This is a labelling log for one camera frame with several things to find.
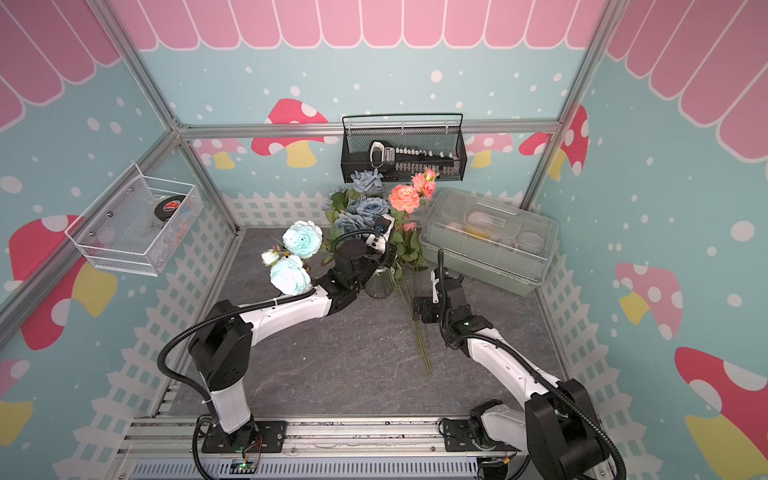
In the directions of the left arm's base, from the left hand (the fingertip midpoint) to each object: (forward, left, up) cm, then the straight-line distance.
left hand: (393, 231), depth 81 cm
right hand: (-11, -10, -17) cm, 22 cm away
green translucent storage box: (+4, -32, -9) cm, 34 cm away
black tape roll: (+1, +60, +6) cm, 60 cm away
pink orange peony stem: (0, -3, -24) cm, 25 cm away
